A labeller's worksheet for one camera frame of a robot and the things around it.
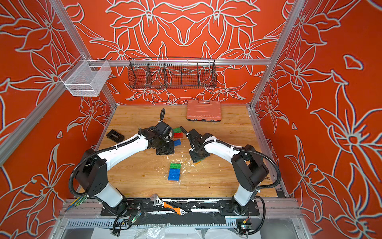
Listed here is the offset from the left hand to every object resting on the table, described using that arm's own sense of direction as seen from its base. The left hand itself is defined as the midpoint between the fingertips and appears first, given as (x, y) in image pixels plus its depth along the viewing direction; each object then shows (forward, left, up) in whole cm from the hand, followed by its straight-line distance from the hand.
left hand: (176, 150), depth 84 cm
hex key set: (-28, +49, -10) cm, 58 cm away
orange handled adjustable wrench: (-25, +6, -9) cm, 28 cm away
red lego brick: (+16, +1, -8) cm, 18 cm away
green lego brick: (-7, 0, -6) cm, 9 cm away
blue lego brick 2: (-13, 0, -6) cm, 14 cm away
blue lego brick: (-10, 0, -5) cm, 11 cm away
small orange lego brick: (-3, -13, -8) cm, 16 cm away
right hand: (+1, -13, -7) cm, 14 cm away
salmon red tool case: (+40, -17, -7) cm, 43 cm away
